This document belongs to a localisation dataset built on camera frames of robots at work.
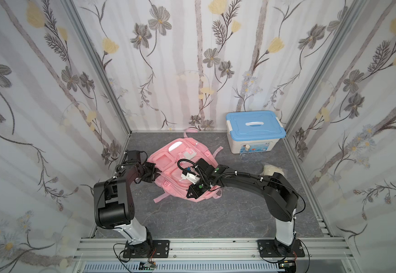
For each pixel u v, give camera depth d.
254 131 0.98
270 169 0.97
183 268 0.70
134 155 0.75
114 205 0.47
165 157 1.01
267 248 0.74
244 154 1.04
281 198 0.48
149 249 0.68
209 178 0.66
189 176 0.78
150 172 0.83
